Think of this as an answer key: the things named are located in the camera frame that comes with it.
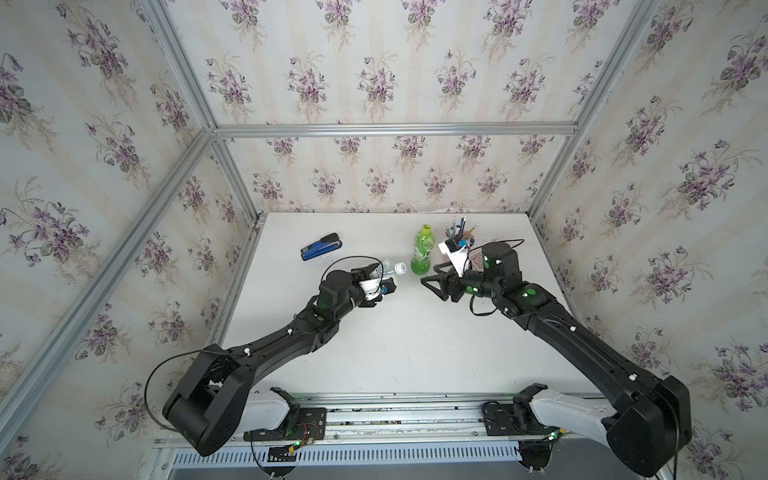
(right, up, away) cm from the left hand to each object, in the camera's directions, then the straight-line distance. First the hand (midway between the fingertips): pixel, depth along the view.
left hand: (383, 272), depth 81 cm
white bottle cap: (+4, +2, -5) cm, 7 cm away
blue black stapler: (-20, +8, +26) cm, 34 cm away
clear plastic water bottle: (+1, +1, -1) cm, 2 cm away
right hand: (+13, 0, -7) cm, 15 cm away
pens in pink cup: (+27, +10, +19) cm, 35 cm away
